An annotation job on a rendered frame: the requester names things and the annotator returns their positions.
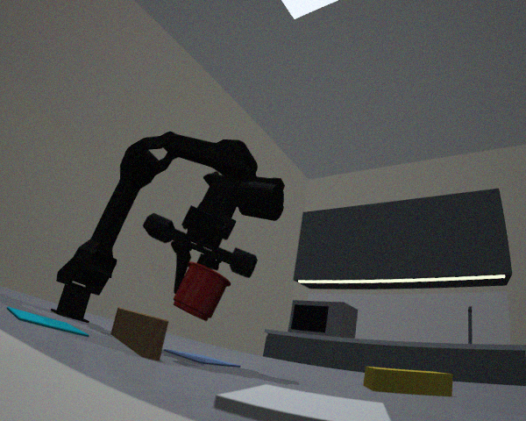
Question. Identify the dark red cup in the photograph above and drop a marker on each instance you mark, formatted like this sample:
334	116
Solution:
200	291

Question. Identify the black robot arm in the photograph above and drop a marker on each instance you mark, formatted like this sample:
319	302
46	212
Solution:
237	186

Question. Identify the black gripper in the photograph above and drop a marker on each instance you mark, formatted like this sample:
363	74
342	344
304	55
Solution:
162	229

